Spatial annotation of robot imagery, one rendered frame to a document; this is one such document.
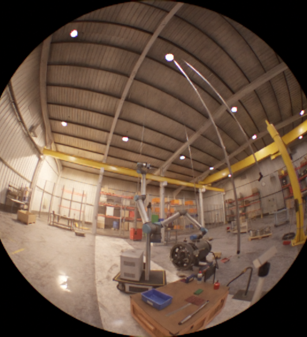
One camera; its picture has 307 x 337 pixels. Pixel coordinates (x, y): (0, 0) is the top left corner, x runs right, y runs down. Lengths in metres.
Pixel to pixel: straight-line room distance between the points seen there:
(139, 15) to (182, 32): 2.22
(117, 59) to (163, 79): 2.94
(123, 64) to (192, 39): 3.93
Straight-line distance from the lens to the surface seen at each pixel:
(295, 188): 4.36
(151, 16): 7.08
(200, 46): 7.24
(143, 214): 1.87
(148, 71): 7.19
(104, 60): 7.47
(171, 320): 1.37
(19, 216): 7.37
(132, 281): 2.32
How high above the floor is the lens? 1.53
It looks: 26 degrees up
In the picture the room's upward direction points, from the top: 1 degrees clockwise
